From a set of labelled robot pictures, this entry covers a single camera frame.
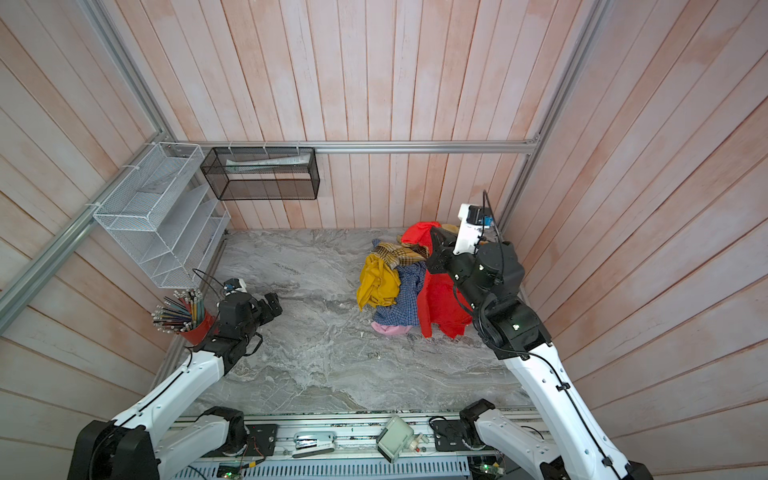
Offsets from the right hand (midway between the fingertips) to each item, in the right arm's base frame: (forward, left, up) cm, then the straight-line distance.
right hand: (431, 229), depth 60 cm
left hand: (-1, +45, -32) cm, 55 cm away
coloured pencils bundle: (-4, +69, -32) cm, 76 cm away
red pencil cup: (-10, +62, -32) cm, 70 cm away
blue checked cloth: (-1, +4, -33) cm, 34 cm away
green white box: (-32, +7, -39) cm, 51 cm away
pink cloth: (-4, +8, -40) cm, 41 cm away
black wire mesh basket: (+45, +54, -18) cm, 72 cm away
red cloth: (-3, -6, -27) cm, 28 cm away
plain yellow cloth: (+8, +11, -32) cm, 35 cm away
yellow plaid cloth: (+18, +5, -30) cm, 35 cm away
